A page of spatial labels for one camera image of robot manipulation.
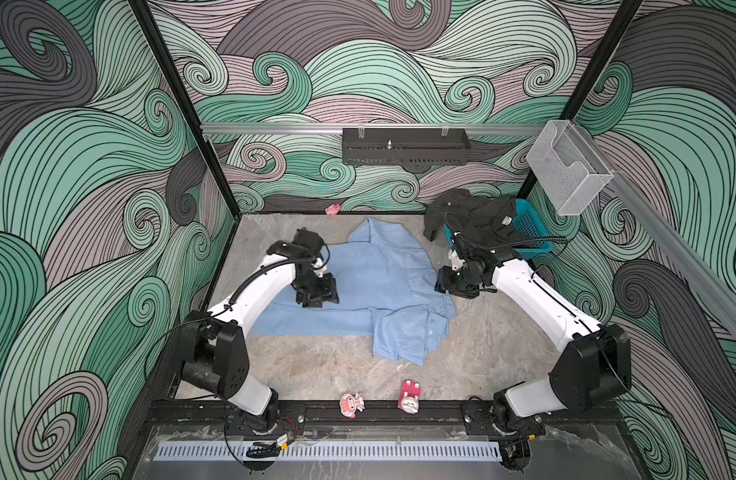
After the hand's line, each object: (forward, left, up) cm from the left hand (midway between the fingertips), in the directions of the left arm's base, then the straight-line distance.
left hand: (333, 299), depth 81 cm
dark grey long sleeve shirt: (+38, -53, -7) cm, 66 cm away
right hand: (+4, -31, +1) cm, 32 cm away
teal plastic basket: (+34, -69, -5) cm, 78 cm away
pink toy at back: (+46, +4, -10) cm, 47 cm away
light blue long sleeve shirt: (+11, -16, -13) cm, 24 cm away
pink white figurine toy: (-24, -5, -9) cm, 26 cm away
